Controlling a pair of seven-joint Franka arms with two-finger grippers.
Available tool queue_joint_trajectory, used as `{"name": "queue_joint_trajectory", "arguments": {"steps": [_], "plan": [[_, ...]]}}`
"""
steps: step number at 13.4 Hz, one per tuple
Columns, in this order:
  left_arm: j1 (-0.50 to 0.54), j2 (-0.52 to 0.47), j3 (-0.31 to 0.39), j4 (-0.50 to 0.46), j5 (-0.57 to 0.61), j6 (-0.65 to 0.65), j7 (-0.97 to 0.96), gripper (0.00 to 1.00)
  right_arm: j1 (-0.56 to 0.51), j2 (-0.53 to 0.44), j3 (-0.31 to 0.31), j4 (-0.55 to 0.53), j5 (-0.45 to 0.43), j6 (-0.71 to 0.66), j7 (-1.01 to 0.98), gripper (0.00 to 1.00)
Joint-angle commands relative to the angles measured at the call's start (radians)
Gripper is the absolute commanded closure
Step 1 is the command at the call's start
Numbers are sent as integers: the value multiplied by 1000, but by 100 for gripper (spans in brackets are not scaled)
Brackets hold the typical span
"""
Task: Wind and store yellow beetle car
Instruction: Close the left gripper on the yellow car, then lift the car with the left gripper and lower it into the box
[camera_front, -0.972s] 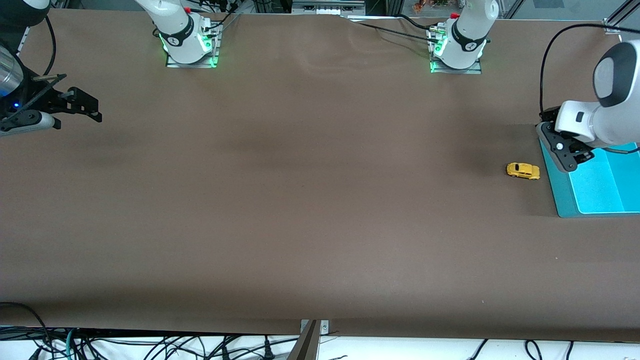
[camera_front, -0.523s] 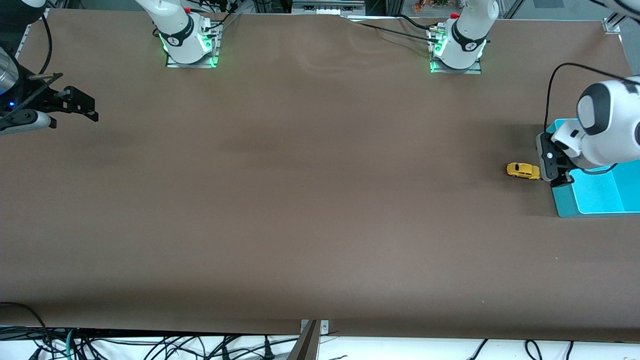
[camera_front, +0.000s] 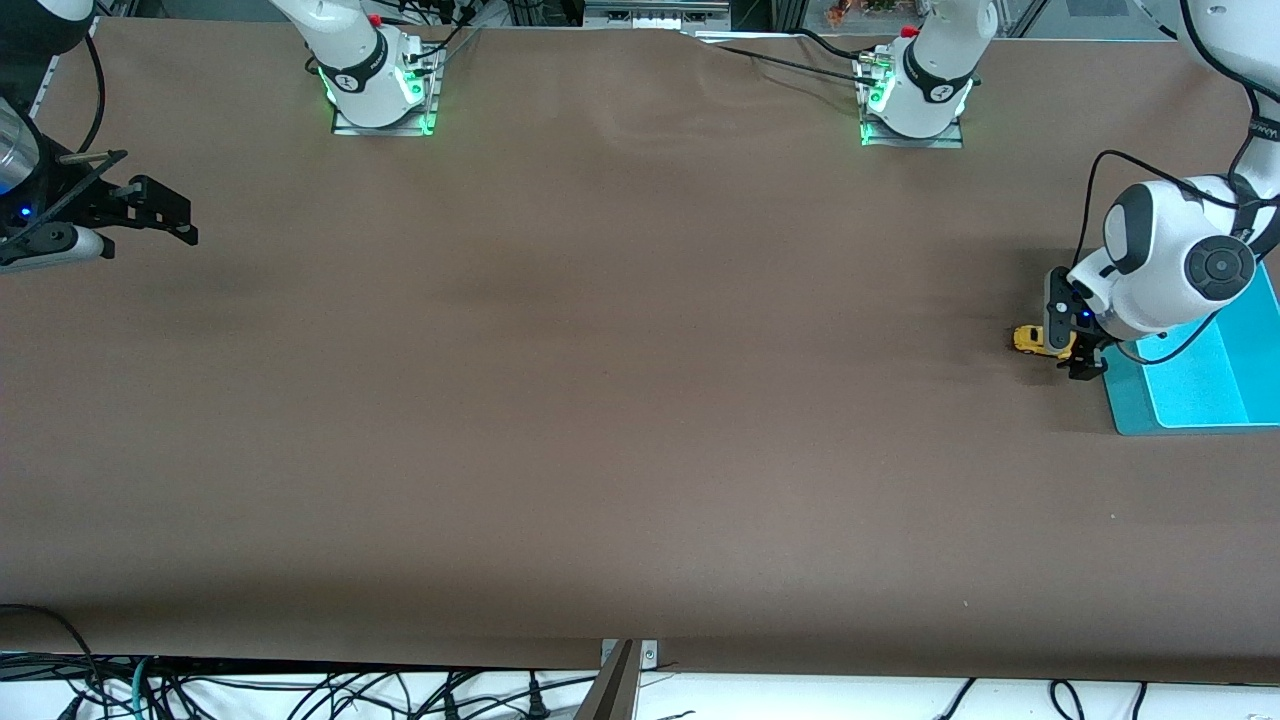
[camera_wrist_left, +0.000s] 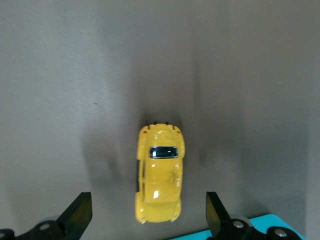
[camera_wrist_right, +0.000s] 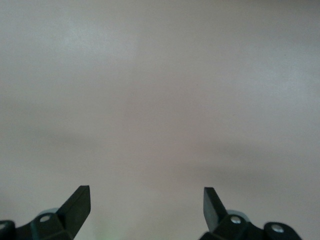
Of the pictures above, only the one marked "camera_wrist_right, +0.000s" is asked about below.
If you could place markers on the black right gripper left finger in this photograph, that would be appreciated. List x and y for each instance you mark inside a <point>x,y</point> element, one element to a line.
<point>72,212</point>

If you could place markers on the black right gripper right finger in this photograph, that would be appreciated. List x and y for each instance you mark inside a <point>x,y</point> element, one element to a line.
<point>217,215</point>

